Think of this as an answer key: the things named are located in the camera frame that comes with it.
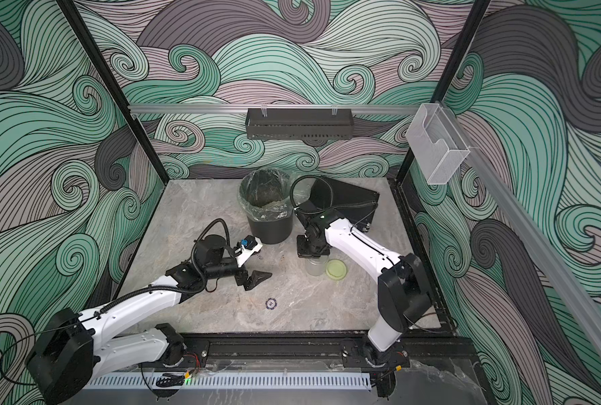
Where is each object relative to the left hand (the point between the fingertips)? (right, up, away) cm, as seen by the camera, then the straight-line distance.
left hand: (264, 259), depth 78 cm
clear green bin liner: (-2, +21, +23) cm, 31 cm away
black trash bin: (0, +6, +18) cm, 19 cm away
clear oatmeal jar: (+17, -3, +4) cm, 18 cm away
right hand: (+12, 0, +6) cm, 14 cm away
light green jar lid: (+25, -7, +13) cm, 29 cm away
